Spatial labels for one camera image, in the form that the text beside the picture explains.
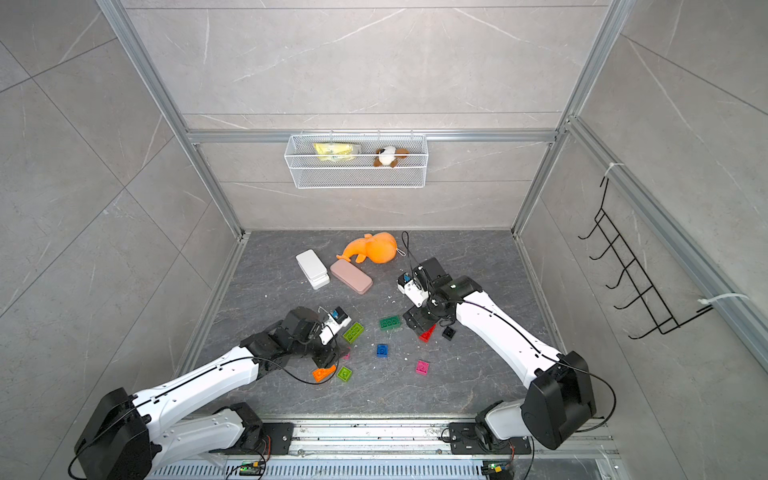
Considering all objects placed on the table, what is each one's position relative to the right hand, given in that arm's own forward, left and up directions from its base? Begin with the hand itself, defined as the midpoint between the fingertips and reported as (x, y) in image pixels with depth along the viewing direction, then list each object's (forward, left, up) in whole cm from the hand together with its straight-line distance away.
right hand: (422, 313), depth 82 cm
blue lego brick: (-5, +12, -13) cm, 18 cm away
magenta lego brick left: (-9, +22, -8) cm, 25 cm away
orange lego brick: (-12, +30, -12) cm, 34 cm away
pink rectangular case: (+21, +23, -11) cm, 33 cm away
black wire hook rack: (-13, -47, +19) cm, 52 cm away
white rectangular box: (+22, +36, -8) cm, 43 cm away
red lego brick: (-1, -2, -12) cm, 12 cm away
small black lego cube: (-1, -9, -12) cm, 15 cm away
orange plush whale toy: (+30, +14, -7) cm, 34 cm away
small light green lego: (-12, +23, -13) cm, 29 cm away
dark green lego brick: (+3, +9, -12) cm, 15 cm away
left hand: (-5, +22, -4) cm, 23 cm away
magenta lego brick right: (-11, 0, -12) cm, 16 cm away
